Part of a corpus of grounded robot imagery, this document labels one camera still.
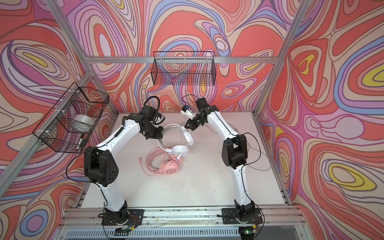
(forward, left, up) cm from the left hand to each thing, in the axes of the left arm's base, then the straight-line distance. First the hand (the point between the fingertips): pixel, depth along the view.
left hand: (164, 134), depth 89 cm
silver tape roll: (-7, +35, +19) cm, 40 cm away
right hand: (+6, -15, -1) cm, 16 cm away
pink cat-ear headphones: (-10, +4, -14) cm, 18 cm away
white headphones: (-13, -11, +4) cm, 17 cm away
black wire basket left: (-4, +45, +15) cm, 48 cm away
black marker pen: (-12, +38, +11) cm, 41 cm away
